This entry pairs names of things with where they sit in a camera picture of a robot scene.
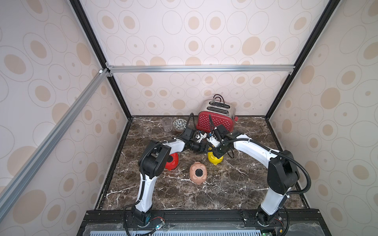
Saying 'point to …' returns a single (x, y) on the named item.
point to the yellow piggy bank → (213, 159)
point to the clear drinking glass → (167, 122)
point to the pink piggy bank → (198, 172)
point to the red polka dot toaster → (212, 114)
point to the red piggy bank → (171, 165)
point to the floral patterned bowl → (179, 124)
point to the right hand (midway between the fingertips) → (222, 151)
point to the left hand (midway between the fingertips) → (214, 151)
